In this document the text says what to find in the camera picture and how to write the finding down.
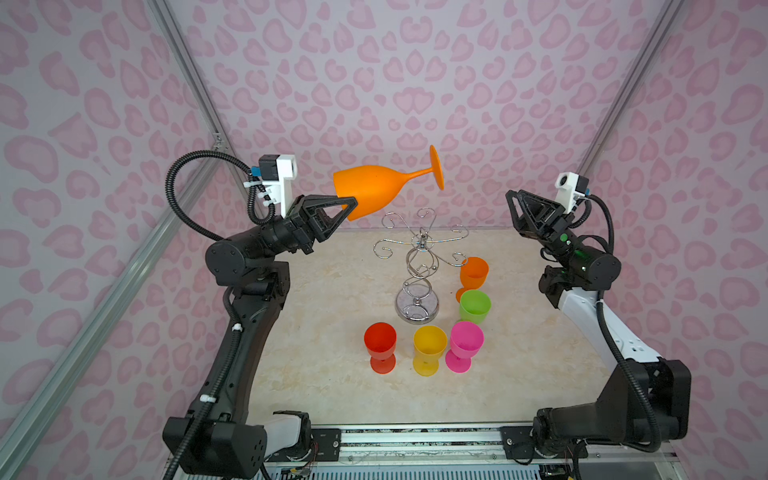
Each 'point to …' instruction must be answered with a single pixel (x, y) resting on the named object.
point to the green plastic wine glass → (474, 306)
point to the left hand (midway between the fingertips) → (356, 209)
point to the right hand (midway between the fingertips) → (513, 204)
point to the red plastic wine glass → (381, 340)
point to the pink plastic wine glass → (466, 340)
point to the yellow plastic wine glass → (429, 344)
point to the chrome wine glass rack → (418, 301)
